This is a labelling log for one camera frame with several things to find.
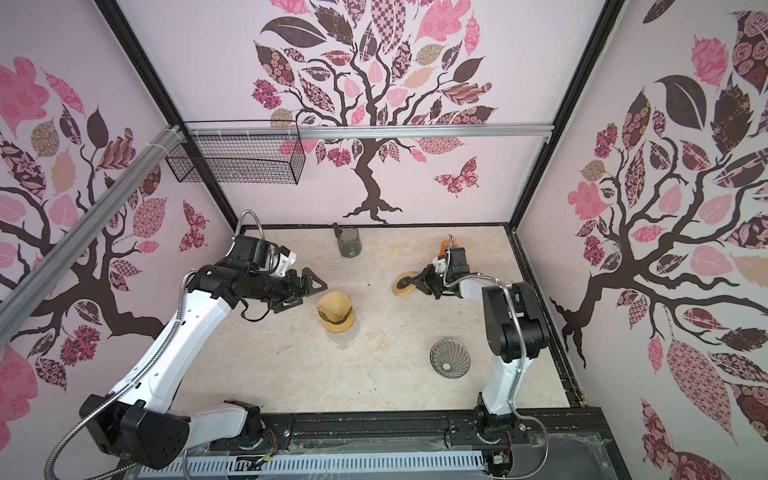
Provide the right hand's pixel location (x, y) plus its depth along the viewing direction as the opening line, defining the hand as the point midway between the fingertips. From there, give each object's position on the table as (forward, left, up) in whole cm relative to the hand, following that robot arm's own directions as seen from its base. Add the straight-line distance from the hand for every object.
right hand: (412, 277), depth 96 cm
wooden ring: (-4, +3, -2) cm, 5 cm away
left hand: (-17, +26, +16) cm, 35 cm away
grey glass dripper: (-26, -9, -3) cm, 28 cm away
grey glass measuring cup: (+15, +22, +2) cm, 27 cm away
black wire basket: (+31, +51, +28) cm, 66 cm away
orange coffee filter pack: (+14, -12, -2) cm, 19 cm away
